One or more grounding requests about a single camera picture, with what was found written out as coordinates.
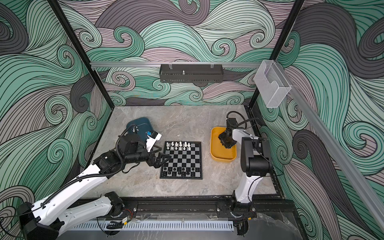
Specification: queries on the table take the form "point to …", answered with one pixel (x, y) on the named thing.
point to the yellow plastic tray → (218, 153)
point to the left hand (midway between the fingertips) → (166, 152)
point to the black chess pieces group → (182, 171)
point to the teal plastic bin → (144, 125)
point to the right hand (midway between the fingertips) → (221, 139)
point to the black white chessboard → (185, 162)
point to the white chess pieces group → (177, 146)
